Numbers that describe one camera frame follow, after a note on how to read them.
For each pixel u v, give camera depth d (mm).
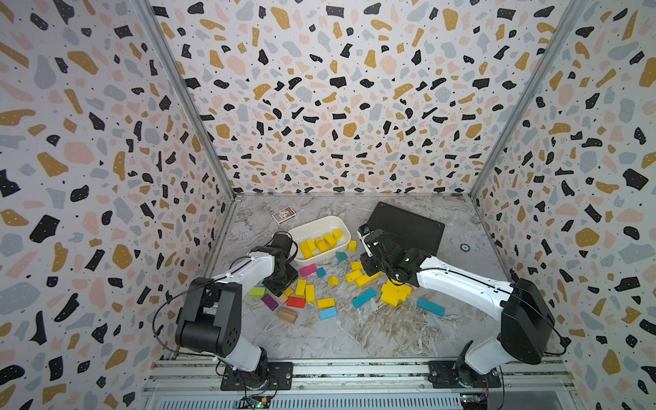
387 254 626
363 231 743
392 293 903
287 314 836
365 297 900
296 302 879
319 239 1044
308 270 973
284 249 753
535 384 761
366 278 925
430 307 879
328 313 857
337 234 1055
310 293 898
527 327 429
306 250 1006
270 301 877
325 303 879
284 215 1121
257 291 831
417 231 1044
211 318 439
